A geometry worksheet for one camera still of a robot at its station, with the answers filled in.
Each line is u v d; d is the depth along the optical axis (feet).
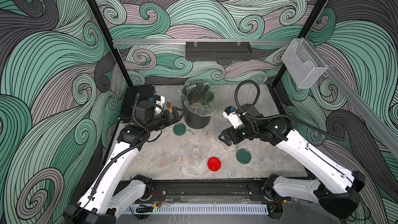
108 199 1.31
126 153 1.46
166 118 2.01
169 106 3.49
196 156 2.76
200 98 3.21
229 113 2.00
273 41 3.14
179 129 3.12
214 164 2.70
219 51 3.12
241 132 1.87
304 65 2.52
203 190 2.47
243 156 2.74
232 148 2.86
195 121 3.15
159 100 2.15
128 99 4.12
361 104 1.91
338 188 1.22
